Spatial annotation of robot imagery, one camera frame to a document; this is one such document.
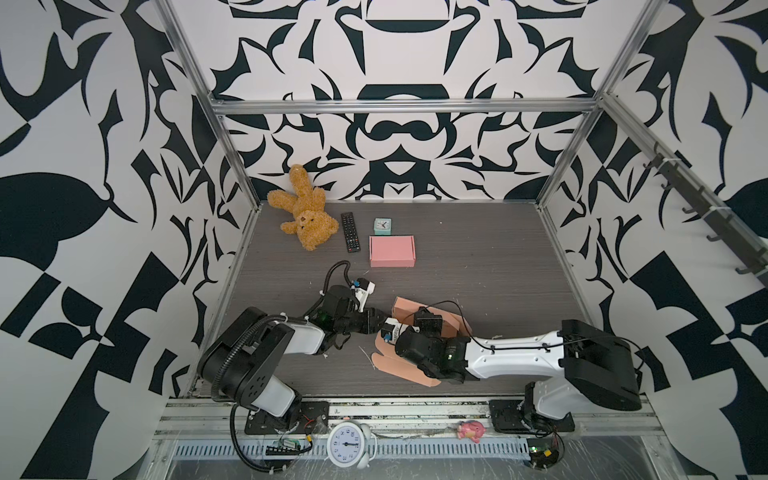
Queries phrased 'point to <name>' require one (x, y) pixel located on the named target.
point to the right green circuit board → (542, 452)
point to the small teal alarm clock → (383, 226)
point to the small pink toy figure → (471, 429)
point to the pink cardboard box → (392, 251)
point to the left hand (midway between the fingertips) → (390, 313)
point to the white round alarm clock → (350, 444)
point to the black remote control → (350, 233)
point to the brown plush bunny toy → (311, 224)
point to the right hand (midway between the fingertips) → (424, 307)
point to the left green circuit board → (284, 447)
